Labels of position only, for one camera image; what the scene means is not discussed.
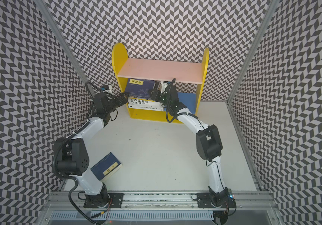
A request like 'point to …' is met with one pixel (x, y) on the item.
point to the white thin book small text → (156, 108)
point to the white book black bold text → (144, 103)
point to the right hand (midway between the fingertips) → (151, 92)
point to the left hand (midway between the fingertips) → (126, 95)
